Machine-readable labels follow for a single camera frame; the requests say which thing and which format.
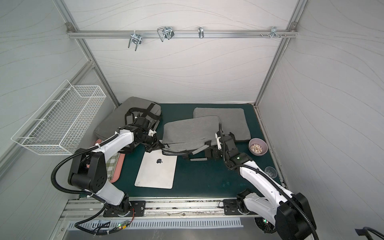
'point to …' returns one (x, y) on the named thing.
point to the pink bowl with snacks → (257, 147)
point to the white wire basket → (58, 126)
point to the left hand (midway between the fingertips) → (164, 146)
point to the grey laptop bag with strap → (124, 113)
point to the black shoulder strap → (149, 112)
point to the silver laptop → (157, 170)
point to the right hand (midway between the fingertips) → (217, 147)
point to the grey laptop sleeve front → (186, 136)
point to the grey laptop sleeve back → (233, 120)
